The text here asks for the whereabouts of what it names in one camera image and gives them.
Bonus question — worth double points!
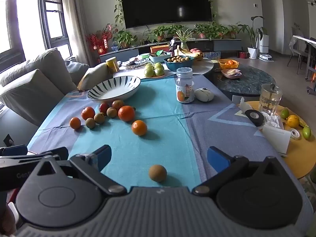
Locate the clear plastic jar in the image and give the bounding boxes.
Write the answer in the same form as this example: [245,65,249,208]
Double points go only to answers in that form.
[175,67,196,103]

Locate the pink peaches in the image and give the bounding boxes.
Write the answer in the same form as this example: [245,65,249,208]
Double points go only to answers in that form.
[190,48,203,60]

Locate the yellow orange fruit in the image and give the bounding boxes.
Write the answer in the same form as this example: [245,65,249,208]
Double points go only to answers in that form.
[286,115,300,128]

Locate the black tape roll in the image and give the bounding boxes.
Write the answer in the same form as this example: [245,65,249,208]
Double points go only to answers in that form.
[245,109,264,127]

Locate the pink snack dish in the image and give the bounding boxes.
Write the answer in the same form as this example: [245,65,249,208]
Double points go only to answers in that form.
[221,69,242,80]

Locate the dining table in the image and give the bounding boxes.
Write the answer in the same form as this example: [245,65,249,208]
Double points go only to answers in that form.
[292,35,316,80]

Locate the white round table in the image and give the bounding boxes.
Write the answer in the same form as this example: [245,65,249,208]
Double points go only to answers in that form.
[113,58,214,79]

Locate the grey pillow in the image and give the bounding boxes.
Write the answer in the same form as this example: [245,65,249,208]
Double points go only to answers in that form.
[65,59,90,85]

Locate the grey television cabinet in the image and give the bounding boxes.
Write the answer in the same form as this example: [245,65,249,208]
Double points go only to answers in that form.
[98,39,243,64]

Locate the dark blue bowl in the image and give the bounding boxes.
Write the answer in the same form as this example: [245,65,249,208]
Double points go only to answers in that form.
[163,56,195,72]

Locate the striped white ceramic bowl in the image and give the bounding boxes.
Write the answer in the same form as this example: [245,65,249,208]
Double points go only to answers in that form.
[87,76,142,101]

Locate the dark marble round table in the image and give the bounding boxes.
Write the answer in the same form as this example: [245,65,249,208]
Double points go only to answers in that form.
[205,64,277,97]

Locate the crumpled white tissue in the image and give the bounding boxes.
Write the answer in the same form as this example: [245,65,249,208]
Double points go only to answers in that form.
[261,112,282,129]

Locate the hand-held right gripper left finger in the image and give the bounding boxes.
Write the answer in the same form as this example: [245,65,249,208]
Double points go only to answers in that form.
[36,144,127,195]

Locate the large dark framed window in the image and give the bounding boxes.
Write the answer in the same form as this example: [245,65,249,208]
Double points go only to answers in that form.
[0,0,27,72]

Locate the beige curtain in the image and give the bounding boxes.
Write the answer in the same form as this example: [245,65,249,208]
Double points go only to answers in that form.
[61,0,86,60]

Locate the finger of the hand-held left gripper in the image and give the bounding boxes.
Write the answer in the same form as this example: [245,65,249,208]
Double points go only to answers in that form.
[27,147,69,162]
[0,145,28,157]

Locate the gold metal can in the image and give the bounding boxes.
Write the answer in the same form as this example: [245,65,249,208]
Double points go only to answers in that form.
[105,56,120,74]

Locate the beige pillow with gold stripe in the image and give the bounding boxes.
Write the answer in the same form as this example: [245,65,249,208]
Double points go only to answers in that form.
[77,62,114,91]

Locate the narrow dark framed window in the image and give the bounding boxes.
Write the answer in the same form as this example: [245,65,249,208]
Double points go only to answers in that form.
[38,0,74,60]

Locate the green potted plant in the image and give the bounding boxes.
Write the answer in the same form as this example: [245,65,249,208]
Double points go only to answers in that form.
[211,22,229,40]
[195,23,213,40]
[168,24,184,36]
[115,29,138,49]
[151,26,168,42]
[228,24,240,39]

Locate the black wall television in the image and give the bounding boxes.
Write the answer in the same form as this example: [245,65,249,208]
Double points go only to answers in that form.
[119,0,213,29]

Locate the teal snack basket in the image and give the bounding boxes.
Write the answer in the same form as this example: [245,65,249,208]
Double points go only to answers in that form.
[149,51,172,64]

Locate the clear glass cup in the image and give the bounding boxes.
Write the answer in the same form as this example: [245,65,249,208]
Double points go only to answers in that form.
[258,83,283,116]

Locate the glass snack plate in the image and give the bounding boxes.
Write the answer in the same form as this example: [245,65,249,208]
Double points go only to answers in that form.
[121,57,149,69]

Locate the person's left hand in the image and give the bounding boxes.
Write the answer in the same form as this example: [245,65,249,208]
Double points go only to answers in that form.
[0,206,17,237]

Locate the orange box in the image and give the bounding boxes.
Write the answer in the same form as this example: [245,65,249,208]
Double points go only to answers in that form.
[150,45,171,54]

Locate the dining chair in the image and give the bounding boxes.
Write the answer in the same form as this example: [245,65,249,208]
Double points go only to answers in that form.
[287,38,308,75]

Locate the hanging ivy vine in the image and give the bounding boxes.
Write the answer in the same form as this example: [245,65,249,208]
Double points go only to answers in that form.
[207,0,218,21]
[113,0,127,27]

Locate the white oval case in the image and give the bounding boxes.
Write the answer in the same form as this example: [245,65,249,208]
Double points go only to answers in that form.
[195,87,214,102]

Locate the spider plant in vase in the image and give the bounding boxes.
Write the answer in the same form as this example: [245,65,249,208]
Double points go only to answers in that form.
[173,28,196,51]

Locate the white tissue paper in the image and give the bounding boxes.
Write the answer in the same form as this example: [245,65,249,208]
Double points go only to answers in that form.
[238,97,255,114]

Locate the blue patterned tablecloth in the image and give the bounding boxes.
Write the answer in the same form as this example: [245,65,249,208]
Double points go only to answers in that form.
[27,73,314,237]

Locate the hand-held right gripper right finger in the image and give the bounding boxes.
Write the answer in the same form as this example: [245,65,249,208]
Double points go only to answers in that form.
[191,146,282,195]

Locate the yellow round table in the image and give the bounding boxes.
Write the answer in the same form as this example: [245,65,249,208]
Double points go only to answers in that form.
[236,100,314,180]

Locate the orange basket of tangerines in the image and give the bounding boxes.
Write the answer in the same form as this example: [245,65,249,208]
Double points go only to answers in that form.
[218,59,240,70]

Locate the pile of small longans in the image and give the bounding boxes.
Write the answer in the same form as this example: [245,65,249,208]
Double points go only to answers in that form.
[166,56,191,63]

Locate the grey sofa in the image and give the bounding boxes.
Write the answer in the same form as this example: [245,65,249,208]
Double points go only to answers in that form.
[0,48,110,127]

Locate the yellow banana bunch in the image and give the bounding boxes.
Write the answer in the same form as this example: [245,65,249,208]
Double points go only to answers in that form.
[176,45,198,58]

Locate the red festive plant decoration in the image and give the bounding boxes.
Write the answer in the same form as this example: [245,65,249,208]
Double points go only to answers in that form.
[86,24,117,55]

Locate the tall plant in white pot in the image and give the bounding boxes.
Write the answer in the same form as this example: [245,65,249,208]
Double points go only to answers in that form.
[237,16,268,59]

